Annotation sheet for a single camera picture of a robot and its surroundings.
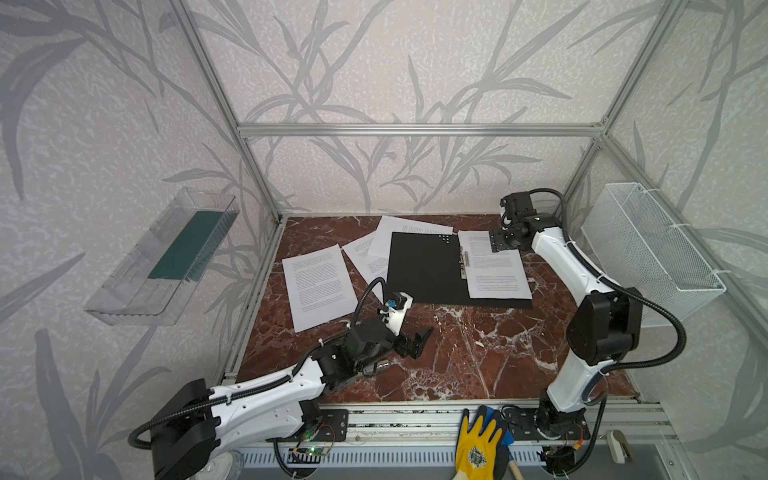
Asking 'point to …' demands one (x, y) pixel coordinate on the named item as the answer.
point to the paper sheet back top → (381, 241)
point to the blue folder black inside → (427, 267)
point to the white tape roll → (224, 465)
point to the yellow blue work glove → (482, 453)
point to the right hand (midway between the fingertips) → (507, 230)
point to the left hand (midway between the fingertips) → (423, 313)
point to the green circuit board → (312, 451)
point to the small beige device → (619, 447)
